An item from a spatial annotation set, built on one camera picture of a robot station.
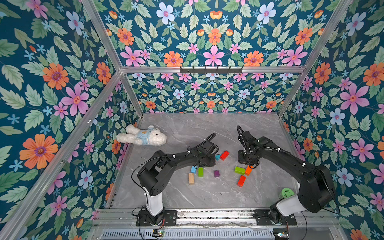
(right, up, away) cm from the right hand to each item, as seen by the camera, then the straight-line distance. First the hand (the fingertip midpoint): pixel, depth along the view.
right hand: (243, 159), depth 85 cm
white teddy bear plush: (-56, +13, +10) cm, 59 cm away
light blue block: (-29, -7, +3) cm, 30 cm away
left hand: (-15, -3, +6) cm, 17 cm away
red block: (-10, +1, +8) cm, 13 cm away
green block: (-25, -8, +2) cm, 26 cm away
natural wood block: (-30, -10, 0) cm, 32 cm away
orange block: (+4, -7, +3) cm, 9 cm away
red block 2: (-1, -12, -1) cm, 12 cm away
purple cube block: (-15, -9, +3) cm, 18 cm away
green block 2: (-1, -7, +2) cm, 7 cm away
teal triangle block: (-14, 0, +6) cm, 16 cm away
